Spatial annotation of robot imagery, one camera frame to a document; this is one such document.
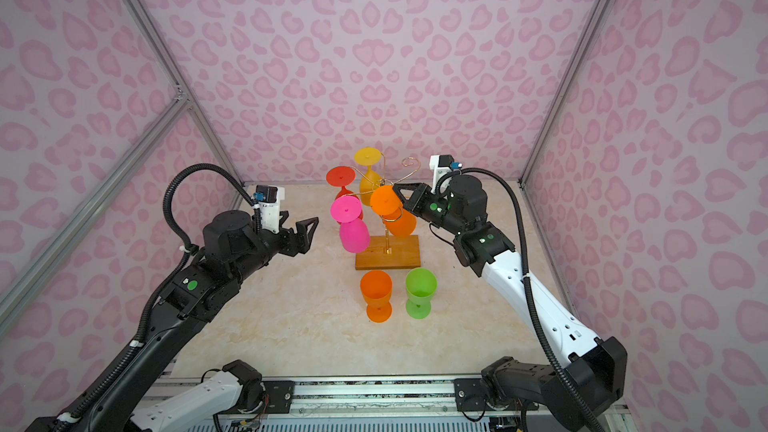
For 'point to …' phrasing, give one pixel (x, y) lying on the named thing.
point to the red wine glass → (343, 177)
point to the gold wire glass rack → (406, 162)
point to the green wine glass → (420, 285)
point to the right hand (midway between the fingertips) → (393, 186)
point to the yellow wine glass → (371, 179)
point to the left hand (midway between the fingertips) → (302, 211)
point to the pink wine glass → (354, 232)
